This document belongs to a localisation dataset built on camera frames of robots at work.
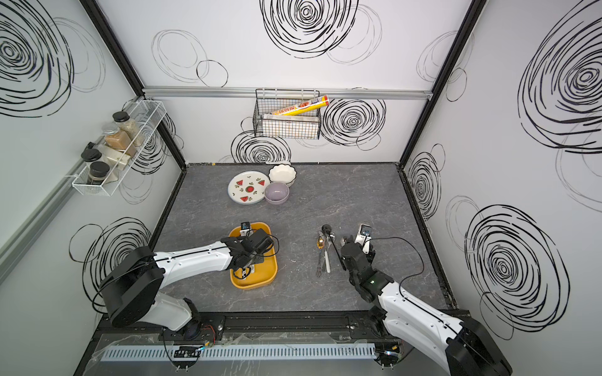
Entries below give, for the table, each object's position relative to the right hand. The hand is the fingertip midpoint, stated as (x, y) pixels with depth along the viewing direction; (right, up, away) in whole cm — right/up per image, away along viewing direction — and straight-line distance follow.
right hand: (356, 239), depth 84 cm
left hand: (-37, -6, +4) cm, 38 cm away
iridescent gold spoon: (-13, -4, +7) cm, 15 cm away
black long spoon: (-10, +1, +12) cm, 16 cm away
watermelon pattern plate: (-46, +19, +26) cm, 56 cm away
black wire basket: (-19, +42, +3) cm, 47 cm away
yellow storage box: (-33, -11, -3) cm, 35 cm away
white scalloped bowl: (-30, +26, +32) cm, 51 cm away
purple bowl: (-31, +16, +21) cm, 41 cm away
